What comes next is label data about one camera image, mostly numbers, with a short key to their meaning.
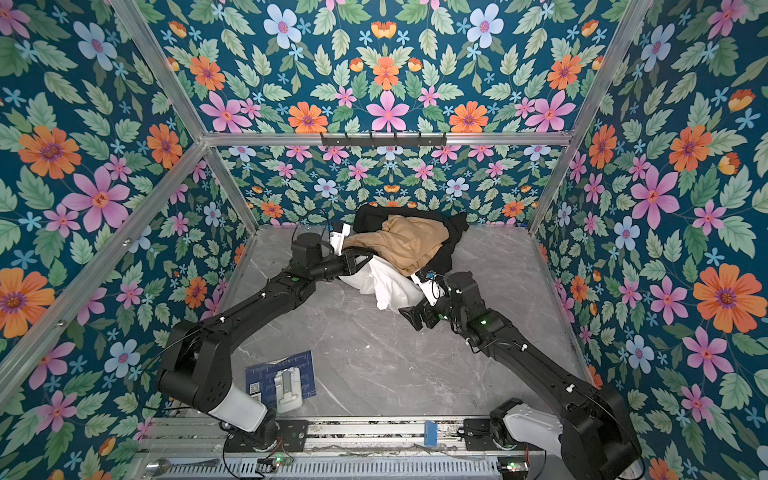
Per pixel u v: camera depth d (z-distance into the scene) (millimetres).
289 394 784
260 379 822
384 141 912
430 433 738
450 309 663
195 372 442
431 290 651
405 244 983
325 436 750
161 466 687
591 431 390
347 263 734
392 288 844
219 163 987
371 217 1135
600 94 803
